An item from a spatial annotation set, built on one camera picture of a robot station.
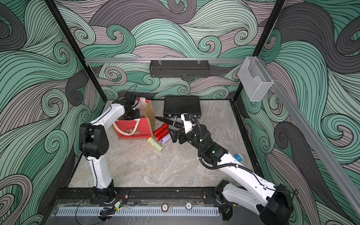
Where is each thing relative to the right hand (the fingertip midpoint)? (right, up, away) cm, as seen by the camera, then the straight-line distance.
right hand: (174, 127), depth 71 cm
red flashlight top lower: (-10, -9, +24) cm, 28 cm away
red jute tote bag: (-19, -2, +12) cm, 23 cm away
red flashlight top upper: (-8, -5, +27) cm, 29 cm away
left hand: (-28, +5, +25) cm, 38 cm away
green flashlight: (-12, -15, +21) cm, 28 cm away
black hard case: (0, +13, +47) cm, 48 cm away
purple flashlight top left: (-6, -11, +22) cm, 26 cm away
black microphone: (-1, -1, +30) cm, 30 cm away
